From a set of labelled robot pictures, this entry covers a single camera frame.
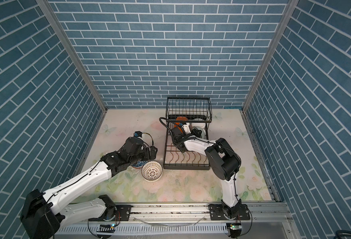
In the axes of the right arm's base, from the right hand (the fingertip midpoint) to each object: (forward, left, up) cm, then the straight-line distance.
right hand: (202, 133), depth 93 cm
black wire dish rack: (+24, +5, -8) cm, 26 cm away
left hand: (-17, +26, +4) cm, 32 cm away
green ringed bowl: (+1, -1, -1) cm, 1 cm away
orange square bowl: (-2, +15, +9) cm, 18 cm away
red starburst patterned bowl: (-24, +28, -8) cm, 38 cm away
